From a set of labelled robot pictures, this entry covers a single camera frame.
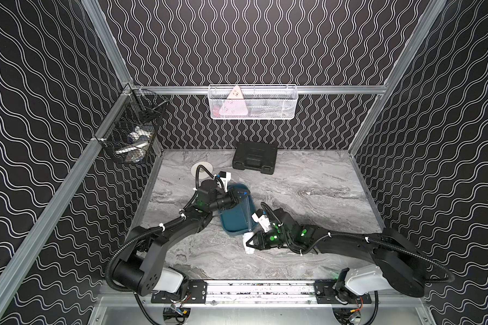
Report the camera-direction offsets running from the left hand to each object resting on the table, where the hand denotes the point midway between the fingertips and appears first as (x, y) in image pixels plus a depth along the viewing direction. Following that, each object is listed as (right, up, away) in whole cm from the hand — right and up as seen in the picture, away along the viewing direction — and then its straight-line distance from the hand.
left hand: (250, 190), depth 80 cm
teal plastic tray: (-4, -11, -3) cm, 12 cm away
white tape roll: (-18, +6, -3) cm, 19 cm away
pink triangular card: (-6, +37, +10) cm, 39 cm away
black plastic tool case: (+3, +16, +28) cm, 32 cm away
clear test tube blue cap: (-1, -8, -1) cm, 8 cm away
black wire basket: (-50, +22, +4) cm, 55 cm away
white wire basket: (+3, +54, +55) cm, 77 cm away
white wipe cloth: (-2, -17, -3) cm, 18 cm away
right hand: (-1, -20, -3) cm, 20 cm away
